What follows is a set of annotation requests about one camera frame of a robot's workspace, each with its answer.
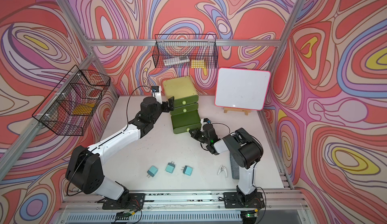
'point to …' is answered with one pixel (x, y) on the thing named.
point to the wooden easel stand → (246, 111)
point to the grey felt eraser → (235, 169)
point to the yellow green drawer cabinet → (186, 98)
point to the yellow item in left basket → (83, 109)
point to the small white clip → (222, 168)
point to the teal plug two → (170, 167)
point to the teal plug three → (188, 170)
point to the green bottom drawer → (186, 121)
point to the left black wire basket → (67, 108)
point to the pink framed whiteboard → (242, 88)
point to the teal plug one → (152, 171)
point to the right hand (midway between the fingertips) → (189, 134)
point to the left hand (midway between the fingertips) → (168, 96)
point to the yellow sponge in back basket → (198, 63)
